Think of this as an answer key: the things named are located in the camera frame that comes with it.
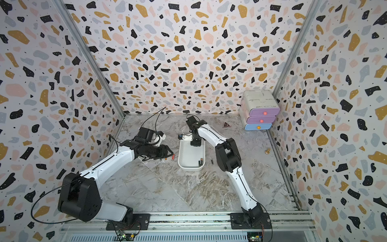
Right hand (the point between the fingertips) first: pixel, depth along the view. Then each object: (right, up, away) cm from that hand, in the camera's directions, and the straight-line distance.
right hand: (196, 140), depth 104 cm
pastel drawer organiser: (+41, +20, -6) cm, 46 cm away
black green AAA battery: (+2, -13, -10) cm, 17 cm away
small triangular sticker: (+23, +11, +12) cm, 28 cm away
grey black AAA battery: (+10, -12, -9) cm, 18 cm away
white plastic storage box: (-4, -10, -6) cm, 12 cm away
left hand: (-13, -5, -21) cm, 25 cm away
